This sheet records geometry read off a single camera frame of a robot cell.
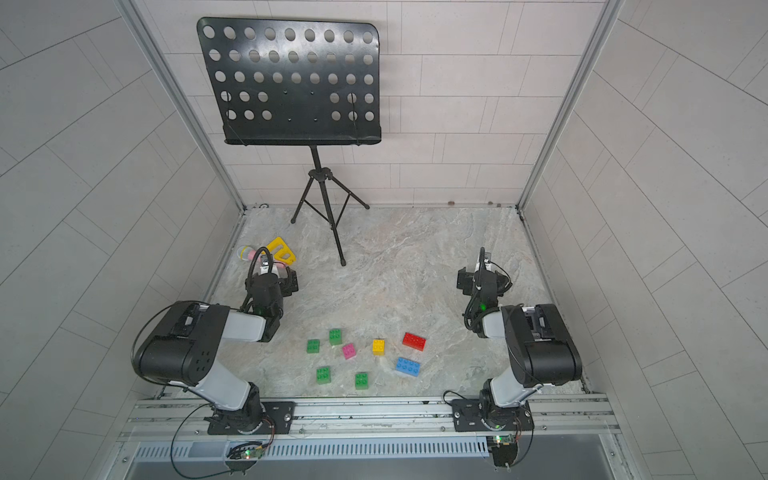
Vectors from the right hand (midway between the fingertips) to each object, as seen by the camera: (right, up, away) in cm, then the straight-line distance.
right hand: (480, 265), depth 95 cm
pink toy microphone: (-77, +4, +4) cm, 77 cm away
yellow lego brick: (-31, -20, -16) cm, 40 cm away
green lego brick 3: (-36, -26, -21) cm, 49 cm away
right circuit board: (-1, -40, -26) cm, 48 cm away
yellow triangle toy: (-66, +4, +6) cm, 66 cm away
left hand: (-64, 0, -1) cm, 64 cm away
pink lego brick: (-40, -22, -14) cm, 47 cm away
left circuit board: (-60, -37, -29) cm, 76 cm away
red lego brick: (-22, -20, -12) cm, 32 cm away
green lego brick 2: (-44, -18, -13) cm, 49 cm away
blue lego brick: (-24, -25, -16) cm, 38 cm away
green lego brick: (-50, -21, -13) cm, 56 cm away
